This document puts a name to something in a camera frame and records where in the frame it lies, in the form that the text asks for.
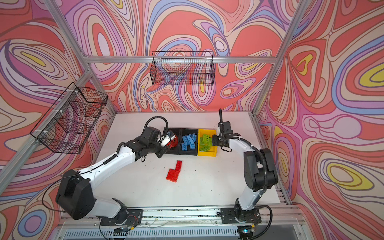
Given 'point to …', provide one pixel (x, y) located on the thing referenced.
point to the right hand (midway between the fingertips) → (216, 143)
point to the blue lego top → (189, 140)
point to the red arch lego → (173, 142)
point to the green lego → (205, 142)
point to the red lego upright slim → (178, 165)
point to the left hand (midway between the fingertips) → (169, 144)
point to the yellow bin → (213, 150)
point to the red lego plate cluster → (172, 175)
